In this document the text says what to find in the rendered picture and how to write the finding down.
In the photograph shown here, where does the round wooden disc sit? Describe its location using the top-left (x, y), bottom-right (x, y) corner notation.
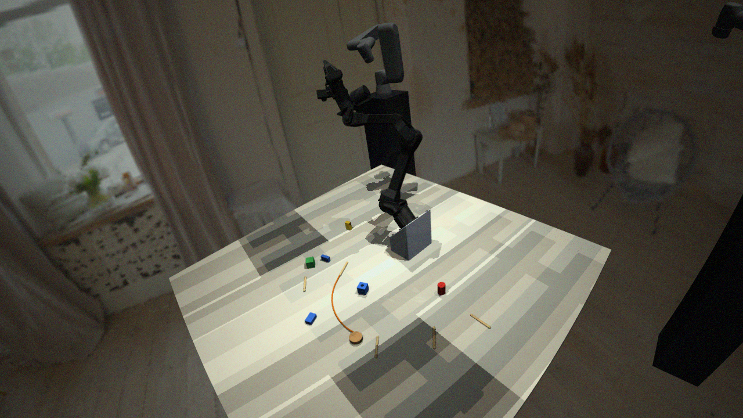
top-left (349, 331), bottom-right (363, 344)

